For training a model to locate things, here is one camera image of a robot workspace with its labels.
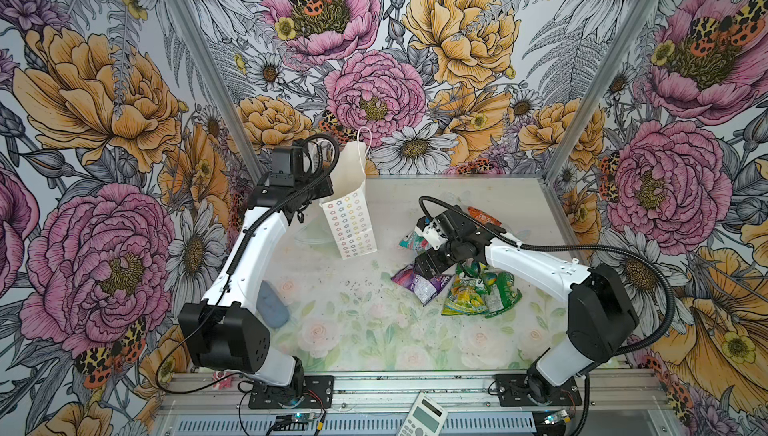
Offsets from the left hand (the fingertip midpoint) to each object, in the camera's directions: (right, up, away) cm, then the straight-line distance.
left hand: (329, 189), depth 81 cm
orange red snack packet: (+47, -8, +22) cm, 52 cm away
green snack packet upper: (+41, -24, +13) cm, 50 cm away
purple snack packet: (+26, -28, +7) cm, 39 cm away
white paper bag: (+6, -5, -3) cm, 8 cm away
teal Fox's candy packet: (+24, -16, +16) cm, 33 cm away
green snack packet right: (+47, -29, +4) cm, 55 cm away
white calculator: (+25, -53, -10) cm, 60 cm away
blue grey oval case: (-18, -33, +5) cm, 38 cm away
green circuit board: (-4, -54, -9) cm, 55 cm away
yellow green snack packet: (+38, -30, +4) cm, 48 cm away
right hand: (+27, -23, +4) cm, 36 cm away
